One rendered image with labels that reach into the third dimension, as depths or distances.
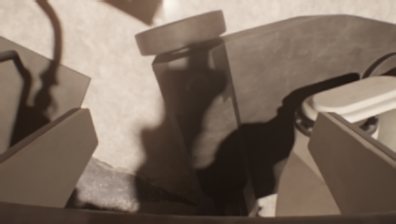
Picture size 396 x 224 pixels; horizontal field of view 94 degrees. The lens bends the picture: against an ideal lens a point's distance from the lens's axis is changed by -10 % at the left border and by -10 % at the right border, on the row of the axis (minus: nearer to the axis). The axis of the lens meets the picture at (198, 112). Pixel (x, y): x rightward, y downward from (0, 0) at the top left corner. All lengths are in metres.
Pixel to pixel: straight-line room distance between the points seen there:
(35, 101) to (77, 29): 0.25
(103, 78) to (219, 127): 0.36
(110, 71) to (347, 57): 0.60
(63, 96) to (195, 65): 0.43
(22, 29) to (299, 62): 0.69
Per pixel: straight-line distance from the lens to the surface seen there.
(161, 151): 0.70
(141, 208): 0.88
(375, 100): 0.43
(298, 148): 0.38
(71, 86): 0.66
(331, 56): 0.55
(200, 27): 0.39
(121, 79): 0.62
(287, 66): 0.49
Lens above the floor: 0.58
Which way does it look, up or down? 66 degrees down
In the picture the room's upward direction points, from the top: 164 degrees clockwise
